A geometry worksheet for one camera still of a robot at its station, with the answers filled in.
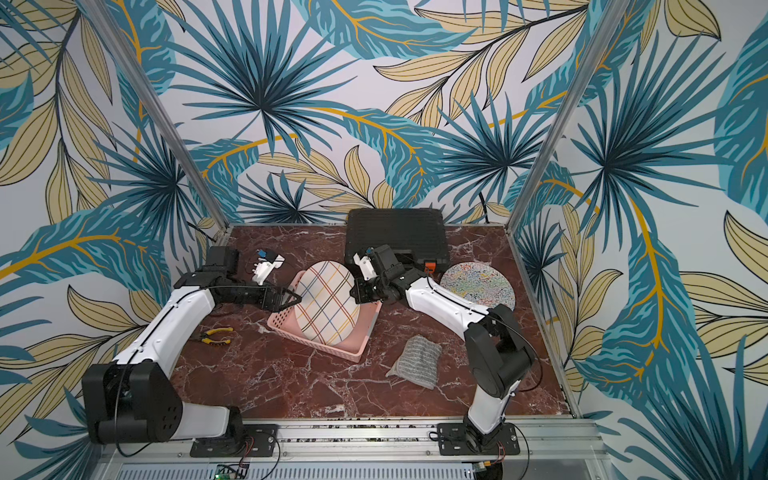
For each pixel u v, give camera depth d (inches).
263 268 29.3
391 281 26.5
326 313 35.3
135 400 16.1
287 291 28.6
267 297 27.7
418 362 32.5
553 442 30.2
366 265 31.4
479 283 40.6
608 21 27.2
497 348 18.5
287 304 28.7
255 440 28.8
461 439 26.6
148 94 32.1
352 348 32.1
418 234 45.8
